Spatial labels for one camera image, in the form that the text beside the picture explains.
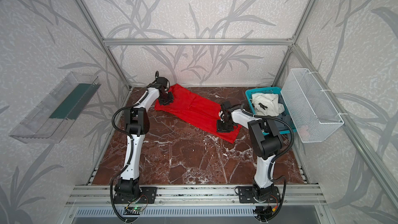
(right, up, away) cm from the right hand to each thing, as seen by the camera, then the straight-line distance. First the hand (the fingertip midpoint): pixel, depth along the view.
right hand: (219, 127), depth 97 cm
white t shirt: (+30, +14, -1) cm, 34 cm away
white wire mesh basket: (+36, +10, -35) cm, 52 cm away
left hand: (-32, +20, +13) cm, 40 cm away
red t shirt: (-14, +10, +8) cm, 19 cm away
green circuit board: (-41, -33, -27) cm, 59 cm away
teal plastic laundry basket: (+43, +24, +15) cm, 52 cm away
